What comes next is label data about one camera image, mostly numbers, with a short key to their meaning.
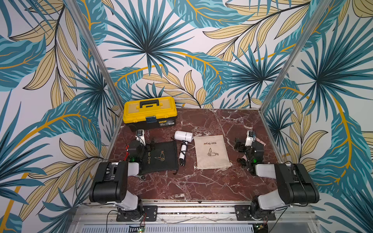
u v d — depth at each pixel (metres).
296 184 0.45
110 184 0.45
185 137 0.96
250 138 0.80
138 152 0.69
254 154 0.71
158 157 0.93
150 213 0.73
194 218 0.73
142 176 0.84
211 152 0.96
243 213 0.73
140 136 0.79
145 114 0.93
